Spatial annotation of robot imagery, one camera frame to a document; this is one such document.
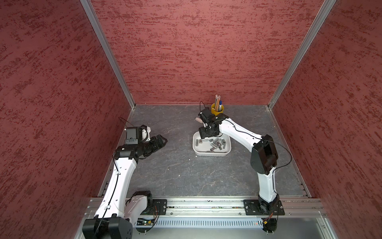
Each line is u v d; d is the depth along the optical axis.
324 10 0.72
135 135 0.58
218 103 1.05
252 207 0.74
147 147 0.65
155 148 0.67
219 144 0.97
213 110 1.03
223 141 0.98
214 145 0.97
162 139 0.70
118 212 0.39
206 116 0.72
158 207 0.73
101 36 0.81
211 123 0.66
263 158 0.51
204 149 0.95
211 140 1.00
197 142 0.97
